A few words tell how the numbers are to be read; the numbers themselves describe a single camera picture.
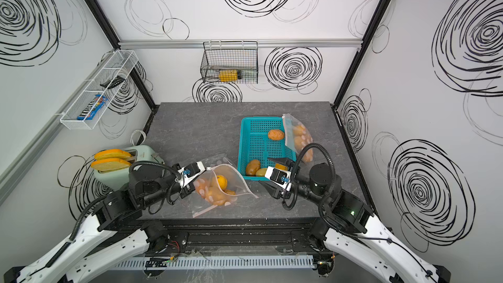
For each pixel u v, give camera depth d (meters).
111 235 0.46
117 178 0.75
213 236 0.77
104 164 0.72
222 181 0.73
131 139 0.99
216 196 0.72
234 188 0.82
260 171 0.88
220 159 0.95
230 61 0.99
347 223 0.44
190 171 0.52
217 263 0.96
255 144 1.02
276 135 1.02
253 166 0.91
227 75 0.87
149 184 0.47
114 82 0.79
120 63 0.91
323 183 0.44
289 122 0.98
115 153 0.75
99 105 0.72
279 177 0.46
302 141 0.91
